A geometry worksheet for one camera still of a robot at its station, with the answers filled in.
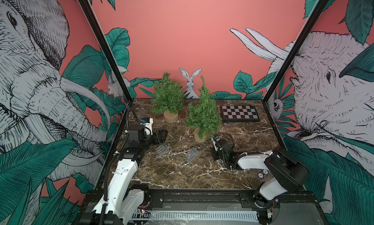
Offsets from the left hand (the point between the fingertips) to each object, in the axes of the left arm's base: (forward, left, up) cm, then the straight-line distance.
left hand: (163, 130), depth 79 cm
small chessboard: (+24, -54, -17) cm, 61 cm away
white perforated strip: (-38, -18, -18) cm, 46 cm away
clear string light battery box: (-6, -16, -19) cm, 25 cm away
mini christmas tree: (+20, -2, +5) cm, 21 cm away
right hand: (-2, -29, -18) cm, 34 cm away
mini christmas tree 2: (0, -22, +11) cm, 25 cm away
